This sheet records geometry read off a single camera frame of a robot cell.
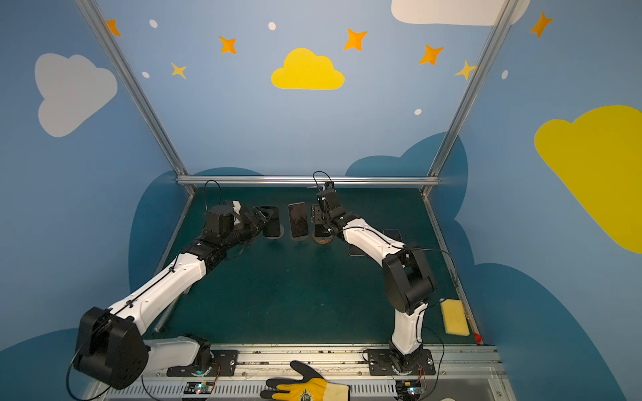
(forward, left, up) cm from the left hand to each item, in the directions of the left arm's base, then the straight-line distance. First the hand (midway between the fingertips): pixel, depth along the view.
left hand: (271, 219), depth 81 cm
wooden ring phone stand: (+8, -17, -24) cm, 30 cm away
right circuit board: (-44, -43, -24) cm, 66 cm away
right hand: (+12, -17, -6) cm, 22 cm away
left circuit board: (-44, +18, -24) cm, 53 cm away
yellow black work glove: (-43, -14, -21) cm, 50 cm away
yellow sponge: (-24, -61, -21) cm, 69 cm away
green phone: (-17, -25, +8) cm, 32 cm away
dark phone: (+2, -15, -3) cm, 16 cm away
